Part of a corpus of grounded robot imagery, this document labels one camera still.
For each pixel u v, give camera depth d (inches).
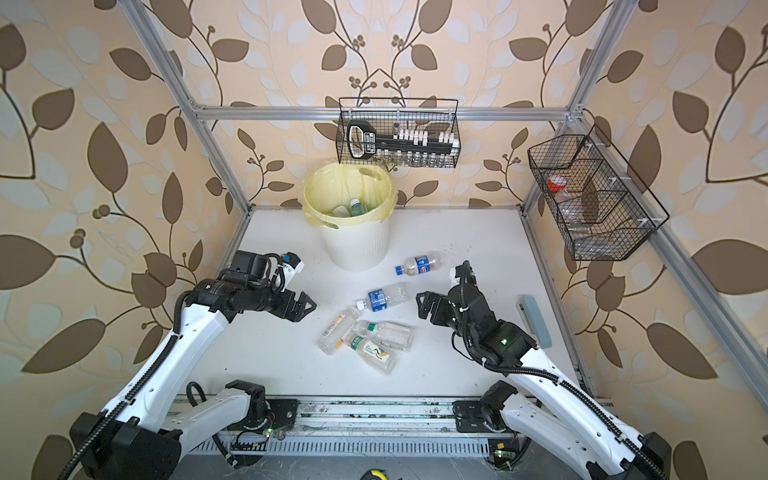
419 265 38.9
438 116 35.9
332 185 38.8
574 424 16.9
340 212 39.3
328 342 33.2
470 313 21.1
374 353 31.0
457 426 29.0
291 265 27.2
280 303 26.4
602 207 28.9
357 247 36.0
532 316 33.9
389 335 33.9
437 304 25.7
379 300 35.1
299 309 26.8
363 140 32.5
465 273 22.5
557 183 31.7
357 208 39.1
